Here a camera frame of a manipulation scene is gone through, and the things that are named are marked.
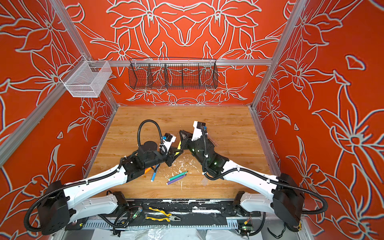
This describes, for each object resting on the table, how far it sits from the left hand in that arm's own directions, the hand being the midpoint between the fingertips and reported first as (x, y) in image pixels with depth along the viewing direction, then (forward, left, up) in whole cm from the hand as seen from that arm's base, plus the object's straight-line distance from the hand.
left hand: (181, 148), depth 73 cm
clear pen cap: (-9, -13, -20) cm, 25 cm away
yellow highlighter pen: (-1, +1, +2) cm, 2 cm away
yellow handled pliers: (-27, +4, -19) cm, 33 cm away
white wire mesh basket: (+39, +64, +12) cm, 76 cm away
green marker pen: (-7, +2, -20) cm, 21 cm away
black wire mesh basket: (+53, +17, +9) cm, 56 cm away
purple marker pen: (-10, +4, -19) cm, 22 cm away
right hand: (+4, +3, +8) cm, 9 cm away
